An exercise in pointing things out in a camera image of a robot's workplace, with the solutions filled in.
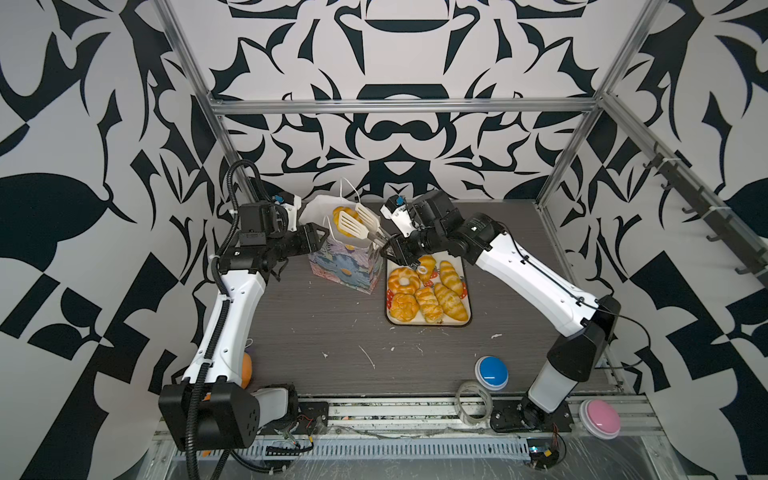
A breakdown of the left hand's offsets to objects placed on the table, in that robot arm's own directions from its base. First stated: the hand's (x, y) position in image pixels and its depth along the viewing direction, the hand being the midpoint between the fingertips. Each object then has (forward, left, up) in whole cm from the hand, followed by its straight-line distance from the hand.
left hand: (320, 228), depth 75 cm
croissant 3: (0, -37, -26) cm, 45 cm away
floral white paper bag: (-3, -6, -12) cm, 13 cm away
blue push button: (-28, -43, -27) cm, 58 cm away
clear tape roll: (-37, -33, -26) cm, 56 cm away
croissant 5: (-10, -35, -25) cm, 44 cm away
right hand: (-7, -16, 0) cm, 17 cm away
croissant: (+3, -7, +2) cm, 8 cm away
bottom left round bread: (-10, -21, -25) cm, 34 cm away
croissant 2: (+5, -31, -25) cm, 40 cm away
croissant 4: (-12, -29, -24) cm, 40 cm away
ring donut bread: (+1, -22, -28) cm, 36 cm away
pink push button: (-40, -66, -27) cm, 82 cm away
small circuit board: (-46, -52, -30) cm, 75 cm away
